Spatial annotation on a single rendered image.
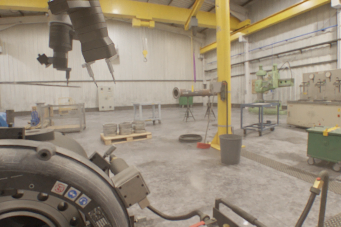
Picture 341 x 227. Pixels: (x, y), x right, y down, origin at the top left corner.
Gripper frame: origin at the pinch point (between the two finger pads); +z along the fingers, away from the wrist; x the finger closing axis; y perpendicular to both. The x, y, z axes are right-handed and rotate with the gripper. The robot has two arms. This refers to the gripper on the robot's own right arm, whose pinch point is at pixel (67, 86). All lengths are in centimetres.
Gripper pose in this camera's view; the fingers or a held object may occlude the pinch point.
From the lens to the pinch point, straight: 73.7
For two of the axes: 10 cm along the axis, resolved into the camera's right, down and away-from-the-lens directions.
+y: -8.4, 0.0, -5.4
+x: 5.4, 0.7, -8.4
